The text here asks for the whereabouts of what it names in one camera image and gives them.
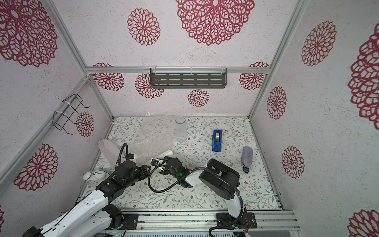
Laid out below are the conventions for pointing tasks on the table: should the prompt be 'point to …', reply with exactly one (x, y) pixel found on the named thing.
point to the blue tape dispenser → (216, 141)
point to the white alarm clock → (93, 177)
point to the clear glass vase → (181, 130)
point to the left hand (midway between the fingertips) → (148, 169)
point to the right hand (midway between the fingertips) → (158, 156)
